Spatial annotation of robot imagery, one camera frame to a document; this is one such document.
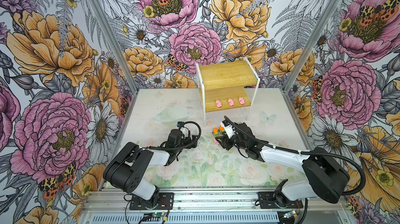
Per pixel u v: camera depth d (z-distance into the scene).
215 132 0.96
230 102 0.91
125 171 0.45
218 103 0.89
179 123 0.83
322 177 0.42
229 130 0.76
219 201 0.76
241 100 0.91
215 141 0.84
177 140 0.73
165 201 0.74
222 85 0.78
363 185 0.41
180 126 0.83
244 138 0.67
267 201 0.74
